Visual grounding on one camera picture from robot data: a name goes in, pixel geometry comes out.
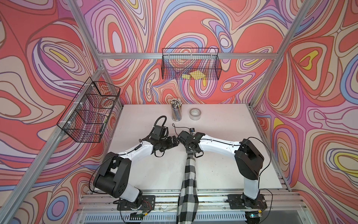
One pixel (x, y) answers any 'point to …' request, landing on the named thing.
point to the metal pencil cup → (176, 109)
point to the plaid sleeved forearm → (189, 200)
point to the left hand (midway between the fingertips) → (176, 144)
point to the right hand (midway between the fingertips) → (194, 150)
